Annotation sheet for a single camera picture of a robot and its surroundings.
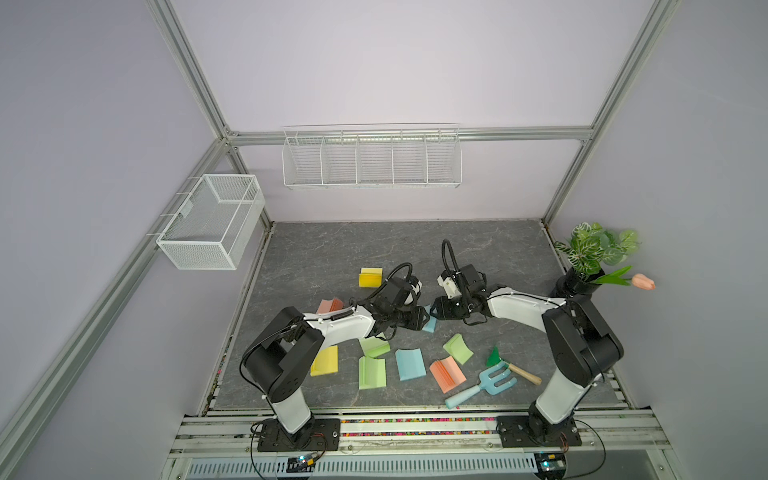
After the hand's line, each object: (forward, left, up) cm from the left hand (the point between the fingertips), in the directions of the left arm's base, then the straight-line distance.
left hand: (425, 319), depth 88 cm
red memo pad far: (+8, +29, -3) cm, 30 cm away
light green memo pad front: (-13, +17, -5) cm, 21 cm away
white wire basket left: (+22, +58, +21) cm, 65 cm away
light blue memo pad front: (-11, +5, -5) cm, 13 cm away
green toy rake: (-11, -20, -6) cm, 23 cm away
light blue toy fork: (-18, -15, -5) cm, 24 cm away
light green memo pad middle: (-6, +15, -4) cm, 17 cm away
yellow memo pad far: (+17, +16, -3) cm, 24 cm away
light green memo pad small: (-8, -8, -4) cm, 12 cm away
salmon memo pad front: (-16, -4, -1) cm, 16 cm away
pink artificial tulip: (-4, -50, +21) cm, 54 cm away
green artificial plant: (+8, -44, +21) cm, 49 cm away
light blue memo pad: (-1, -2, -2) cm, 3 cm away
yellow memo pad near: (-9, +29, -5) cm, 31 cm away
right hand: (+5, -4, -4) cm, 7 cm away
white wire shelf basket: (+52, -4, +21) cm, 56 cm away
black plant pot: (+4, -42, +9) cm, 43 cm away
